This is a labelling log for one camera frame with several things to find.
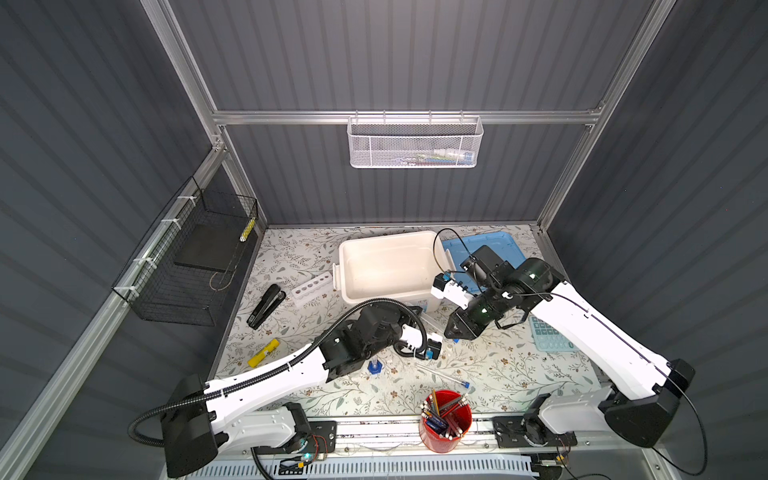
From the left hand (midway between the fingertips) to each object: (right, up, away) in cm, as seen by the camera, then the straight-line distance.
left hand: (416, 301), depth 72 cm
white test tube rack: (-32, 0, +25) cm, 41 cm away
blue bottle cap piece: (-11, -22, +13) cm, 27 cm away
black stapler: (-45, -4, +24) cm, 51 cm away
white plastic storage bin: (-4, +7, +25) cm, 26 cm away
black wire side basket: (-58, +7, 0) cm, 58 cm away
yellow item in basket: (-46, +18, +10) cm, 51 cm away
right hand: (+8, -7, -4) cm, 11 cm away
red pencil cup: (+7, -27, -4) cm, 28 cm away
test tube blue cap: (+14, -24, +9) cm, 30 cm away
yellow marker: (-42, -16, +15) cm, 48 cm away
